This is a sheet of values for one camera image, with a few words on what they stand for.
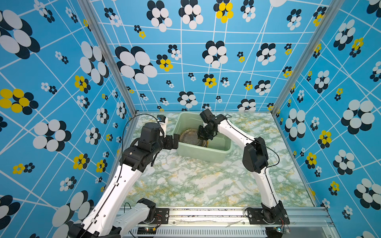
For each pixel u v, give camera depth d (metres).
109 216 0.38
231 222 0.72
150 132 0.48
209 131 0.80
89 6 0.69
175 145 0.63
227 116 0.75
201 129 0.86
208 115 0.77
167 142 0.61
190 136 0.98
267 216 0.64
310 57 0.85
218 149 0.77
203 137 0.86
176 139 0.62
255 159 0.57
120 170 0.43
